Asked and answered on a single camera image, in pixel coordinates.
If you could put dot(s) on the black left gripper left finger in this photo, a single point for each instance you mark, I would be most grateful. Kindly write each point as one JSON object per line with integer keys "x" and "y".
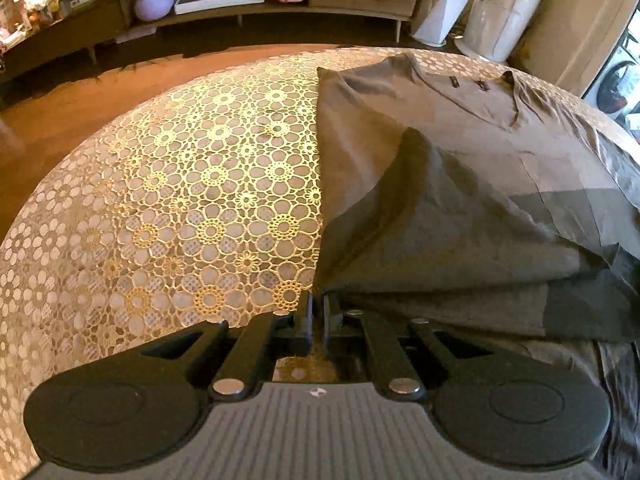
{"x": 303, "y": 324}

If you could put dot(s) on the gold floral lace tablecloth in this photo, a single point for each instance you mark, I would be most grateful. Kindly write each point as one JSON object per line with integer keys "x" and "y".
{"x": 148, "y": 292}

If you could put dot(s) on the brown and black shirt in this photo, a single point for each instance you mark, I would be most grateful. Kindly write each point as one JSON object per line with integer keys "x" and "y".
{"x": 490, "y": 207}

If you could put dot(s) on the white rolled mattress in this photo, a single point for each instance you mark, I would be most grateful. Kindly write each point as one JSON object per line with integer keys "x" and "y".
{"x": 494, "y": 28}

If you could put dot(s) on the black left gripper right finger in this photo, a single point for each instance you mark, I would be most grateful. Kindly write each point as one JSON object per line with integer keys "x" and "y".
{"x": 332, "y": 322}

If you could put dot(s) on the long wooden TV cabinet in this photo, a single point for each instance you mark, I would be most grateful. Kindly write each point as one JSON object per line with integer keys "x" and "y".
{"x": 106, "y": 20}

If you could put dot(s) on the white planter pot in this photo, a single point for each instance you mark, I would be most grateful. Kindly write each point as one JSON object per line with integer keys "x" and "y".
{"x": 433, "y": 19}

